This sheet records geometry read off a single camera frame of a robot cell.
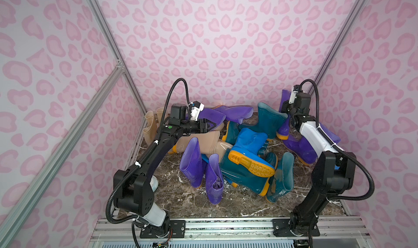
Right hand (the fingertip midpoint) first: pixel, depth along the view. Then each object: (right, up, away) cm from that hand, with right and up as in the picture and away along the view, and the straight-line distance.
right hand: (289, 98), depth 89 cm
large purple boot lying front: (-42, -8, +25) cm, 49 cm away
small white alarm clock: (-72, -45, -4) cm, 85 cm away
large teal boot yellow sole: (-29, -39, -9) cm, 50 cm away
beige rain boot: (-44, -24, +3) cm, 50 cm away
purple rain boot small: (-2, -19, +4) cm, 19 cm away
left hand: (-41, -14, -11) cm, 45 cm away
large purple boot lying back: (-26, -7, +19) cm, 33 cm away
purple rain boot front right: (-41, -39, -17) cm, 59 cm away
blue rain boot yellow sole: (-25, -28, -7) cm, 39 cm away
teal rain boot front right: (-11, -39, -17) cm, 44 cm away
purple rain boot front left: (-51, -33, -15) cm, 62 cm away
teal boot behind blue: (-30, -19, +12) cm, 38 cm away
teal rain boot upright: (-10, -12, +3) cm, 16 cm away
